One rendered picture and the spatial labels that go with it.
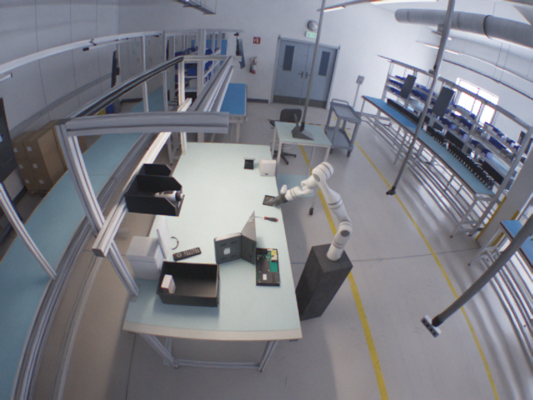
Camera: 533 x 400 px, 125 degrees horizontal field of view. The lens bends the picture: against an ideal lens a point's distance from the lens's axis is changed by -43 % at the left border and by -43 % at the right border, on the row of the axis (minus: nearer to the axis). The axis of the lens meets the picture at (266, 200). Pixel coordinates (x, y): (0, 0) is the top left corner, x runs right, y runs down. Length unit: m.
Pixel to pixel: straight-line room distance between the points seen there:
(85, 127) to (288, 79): 7.27
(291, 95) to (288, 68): 0.89
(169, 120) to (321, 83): 7.51
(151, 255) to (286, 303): 0.73
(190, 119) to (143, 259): 0.83
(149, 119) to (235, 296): 0.97
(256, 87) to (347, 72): 2.91
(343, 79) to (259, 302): 7.50
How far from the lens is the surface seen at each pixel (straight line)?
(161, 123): 0.65
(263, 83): 7.66
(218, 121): 0.62
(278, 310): 1.30
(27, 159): 4.45
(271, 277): 1.36
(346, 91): 8.30
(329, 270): 1.71
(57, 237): 2.10
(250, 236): 1.29
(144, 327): 1.31
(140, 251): 1.29
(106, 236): 0.97
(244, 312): 1.28
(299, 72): 7.80
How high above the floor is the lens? 2.16
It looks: 39 degrees down
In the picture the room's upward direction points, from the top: 8 degrees clockwise
